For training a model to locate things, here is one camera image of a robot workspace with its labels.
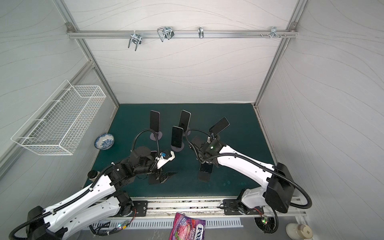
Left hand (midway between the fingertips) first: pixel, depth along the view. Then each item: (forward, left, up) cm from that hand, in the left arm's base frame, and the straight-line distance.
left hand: (171, 164), depth 72 cm
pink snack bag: (-24, -8, -13) cm, 29 cm away
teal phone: (+2, -18, -9) cm, 20 cm away
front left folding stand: (-8, +7, +3) cm, 11 cm away
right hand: (+8, -17, -4) cm, 20 cm away
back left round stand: (+27, +14, -16) cm, 35 cm away
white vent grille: (-22, -20, -17) cm, 34 cm away
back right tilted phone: (+27, -27, -5) cm, 38 cm away
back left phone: (+31, +15, -5) cm, 35 cm away
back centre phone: (+32, -4, -5) cm, 32 cm away
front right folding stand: (0, -17, -16) cm, 24 cm away
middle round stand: (+17, 0, -17) cm, 24 cm away
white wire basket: (+12, +52, +15) cm, 55 cm away
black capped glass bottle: (-2, +45, -13) cm, 47 cm away
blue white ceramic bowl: (+20, +49, -14) cm, 55 cm away
